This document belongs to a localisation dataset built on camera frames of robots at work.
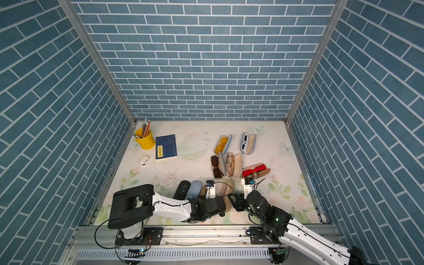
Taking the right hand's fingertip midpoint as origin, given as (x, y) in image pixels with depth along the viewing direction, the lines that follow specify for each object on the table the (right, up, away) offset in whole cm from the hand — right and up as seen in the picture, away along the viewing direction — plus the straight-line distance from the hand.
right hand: (231, 198), depth 79 cm
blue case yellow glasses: (+1, +29, +27) cm, 39 cm away
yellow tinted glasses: (-5, +24, +28) cm, 38 cm away
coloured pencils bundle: (-49, +35, +18) cm, 63 cm away
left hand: (-2, -5, +5) cm, 7 cm away
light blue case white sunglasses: (+13, +25, +27) cm, 39 cm away
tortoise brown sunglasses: (-7, +9, +14) cm, 18 cm away
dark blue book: (-41, +23, +27) cm, 54 cm away
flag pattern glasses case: (+3, +13, +17) cm, 22 cm away
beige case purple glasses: (-2, +4, +4) cm, 6 cm away
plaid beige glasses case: (-15, -1, +5) cm, 16 cm away
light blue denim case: (-19, +2, +6) cm, 20 cm away
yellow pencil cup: (-51, +28, +20) cm, 62 cm away
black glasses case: (-25, +1, +6) cm, 26 cm away
